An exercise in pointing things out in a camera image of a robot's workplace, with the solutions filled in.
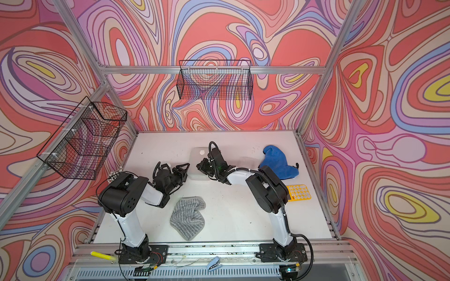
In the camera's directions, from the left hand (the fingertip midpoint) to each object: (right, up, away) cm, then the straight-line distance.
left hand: (193, 167), depth 93 cm
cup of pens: (-34, -2, -15) cm, 37 cm away
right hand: (+2, -2, 0) cm, 3 cm away
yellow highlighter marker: (-34, -36, -20) cm, 53 cm away
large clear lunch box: (+1, +6, +6) cm, 9 cm away
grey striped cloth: (0, -23, -15) cm, 27 cm away
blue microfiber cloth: (+48, +3, +7) cm, 48 cm away
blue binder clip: (+13, -38, -21) cm, 45 cm away
